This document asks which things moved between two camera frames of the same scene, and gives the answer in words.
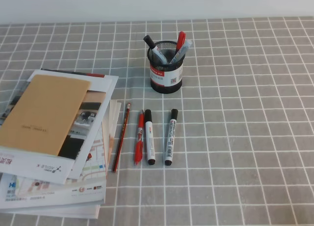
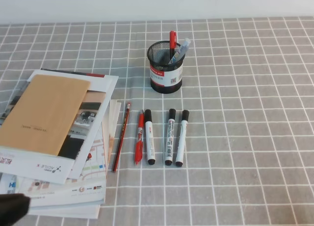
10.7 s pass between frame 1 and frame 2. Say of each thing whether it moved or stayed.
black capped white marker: moved
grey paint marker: stayed
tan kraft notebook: stayed
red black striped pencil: stayed
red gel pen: stayed
